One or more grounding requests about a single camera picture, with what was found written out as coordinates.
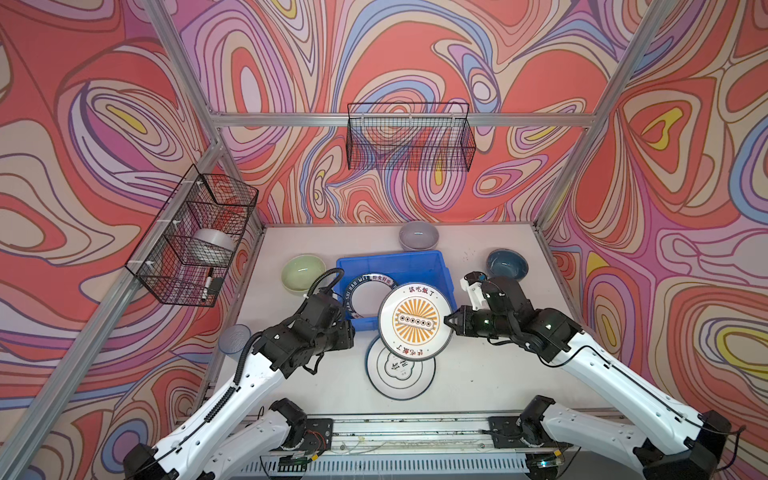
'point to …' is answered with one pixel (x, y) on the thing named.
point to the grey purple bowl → (419, 236)
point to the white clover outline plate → (398, 378)
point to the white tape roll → (211, 246)
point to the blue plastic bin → (427, 267)
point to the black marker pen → (207, 284)
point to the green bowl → (299, 271)
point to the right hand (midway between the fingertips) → (447, 325)
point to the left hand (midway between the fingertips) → (350, 328)
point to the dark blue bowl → (506, 263)
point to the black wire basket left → (161, 262)
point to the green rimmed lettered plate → (366, 292)
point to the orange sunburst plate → (411, 321)
